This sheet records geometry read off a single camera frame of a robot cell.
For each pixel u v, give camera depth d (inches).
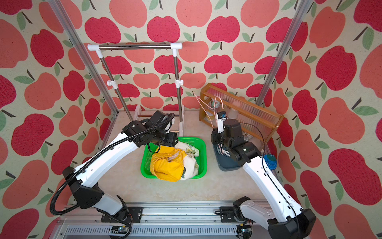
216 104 39.6
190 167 30.5
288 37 31.1
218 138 25.2
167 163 30.5
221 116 24.2
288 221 14.6
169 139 25.1
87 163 16.5
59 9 27.7
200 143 37.0
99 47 26.1
